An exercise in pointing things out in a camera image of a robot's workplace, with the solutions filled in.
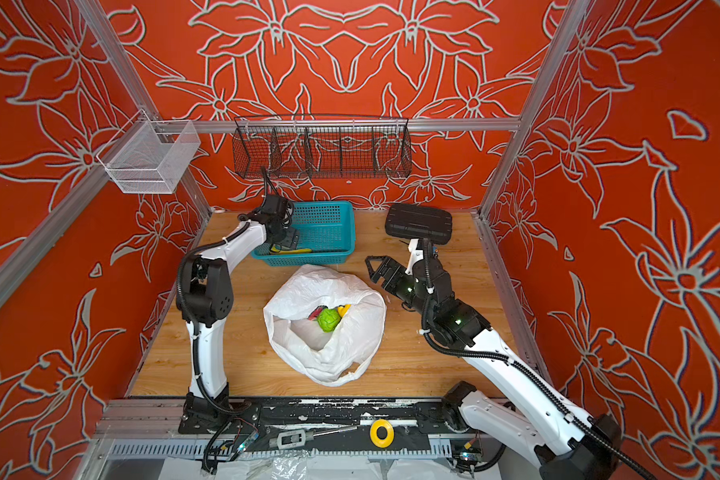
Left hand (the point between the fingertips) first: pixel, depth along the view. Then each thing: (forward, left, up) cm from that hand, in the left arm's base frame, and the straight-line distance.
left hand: (282, 232), depth 102 cm
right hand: (-26, -31, +19) cm, 45 cm away
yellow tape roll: (-58, -37, -8) cm, 69 cm away
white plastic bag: (-41, -24, -2) cm, 47 cm away
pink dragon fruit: (-31, -17, +2) cm, 35 cm away
